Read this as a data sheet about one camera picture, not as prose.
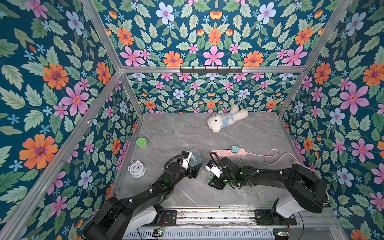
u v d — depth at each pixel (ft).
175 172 2.07
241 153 3.07
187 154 2.36
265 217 2.42
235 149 3.04
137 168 2.85
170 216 2.42
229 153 3.10
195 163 2.52
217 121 3.43
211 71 3.04
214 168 2.51
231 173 2.17
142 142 3.22
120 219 1.38
